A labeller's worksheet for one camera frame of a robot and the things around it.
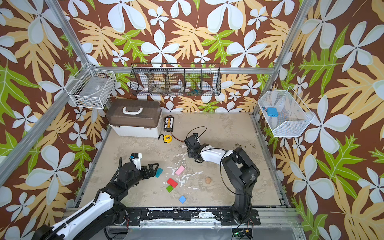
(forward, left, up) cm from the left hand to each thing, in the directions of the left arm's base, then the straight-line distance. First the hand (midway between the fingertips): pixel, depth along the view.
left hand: (152, 163), depth 84 cm
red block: (-7, -11, -9) cm, 16 cm away
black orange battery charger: (+35, -5, -7) cm, 36 cm away
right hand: (+12, -24, -6) cm, 27 cm away
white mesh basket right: (+23, -76, +19) cm, 82 cm away
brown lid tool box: (+25, +16, +12) cm, 32 cm away
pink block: (-1, -16, -7) cm, 17 cm away
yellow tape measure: (+23, -6, -8) cm, 25 cm away
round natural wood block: (-7, -32, -6) cm, 33 cm away
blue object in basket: (+25, -69, +18) cm, 76 cm away
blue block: (-17, -17, -8) cm, 25 cm away
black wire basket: (+50, -27, +22) cm, 61 cm away
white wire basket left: (+37, +37, +25) cm, 58 cm away
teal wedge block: (-5, -4, 0) cm, 7 cm away
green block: (-11, -10, -9) cm, 17 cm away
